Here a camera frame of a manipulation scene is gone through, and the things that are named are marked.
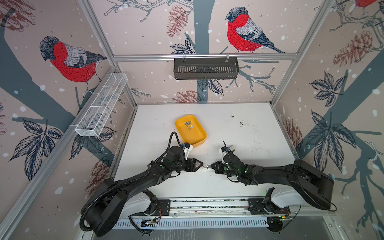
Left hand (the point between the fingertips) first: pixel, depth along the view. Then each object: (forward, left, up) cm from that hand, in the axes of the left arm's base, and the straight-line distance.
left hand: (199, 165), depth 78 cm
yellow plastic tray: (+29, +6, -9) cm, 31 cm away
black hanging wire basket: (+62, -6, +20) cm, 65 cm away
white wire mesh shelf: (+25, +53, +21) cm, 62 cm away
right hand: (+1, -6, -7) cm, 9 cm away
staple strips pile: (+36, +7, -9) cm, 37 cm away
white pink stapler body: (+3, -4, -9) cm, 10 cm away
